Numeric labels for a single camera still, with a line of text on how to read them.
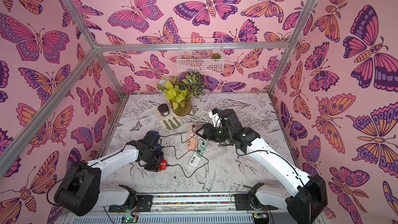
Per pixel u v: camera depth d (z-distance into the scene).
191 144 0.90
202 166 0.84
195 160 0.85
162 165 0.83
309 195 0.37
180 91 0.91
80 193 0.42
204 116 1.05
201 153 0.84
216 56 0.93
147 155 0.67
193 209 0.73
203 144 0.85
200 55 0.95
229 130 0.56
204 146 0.86
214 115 0.69
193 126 0.92
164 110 1.04
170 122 1.03
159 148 0.92
